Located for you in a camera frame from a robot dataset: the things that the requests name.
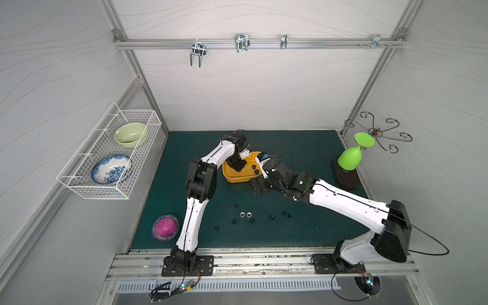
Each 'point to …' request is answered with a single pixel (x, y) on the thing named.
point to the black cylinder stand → (347, 179)
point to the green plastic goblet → (351, 158)
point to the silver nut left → (242, 214)
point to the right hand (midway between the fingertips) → (258, 176)
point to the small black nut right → (289, 215)
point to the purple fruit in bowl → (164, 228)
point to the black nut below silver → (251, 220)
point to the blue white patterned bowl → (112, 169)
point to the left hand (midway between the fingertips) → (238, 167)
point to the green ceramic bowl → (128, 135)
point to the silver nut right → (249, 214)
